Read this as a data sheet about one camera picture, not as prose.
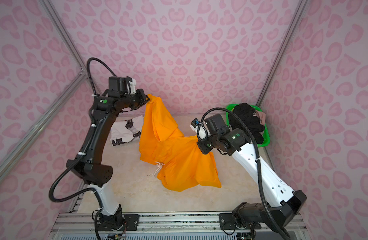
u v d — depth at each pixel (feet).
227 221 2.41
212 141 1.63
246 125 3.85
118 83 1.84
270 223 1.15
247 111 3.54
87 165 1.50
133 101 2.09
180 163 2.41
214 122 1.68
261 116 3.40
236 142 1.50
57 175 2.45
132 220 2.42
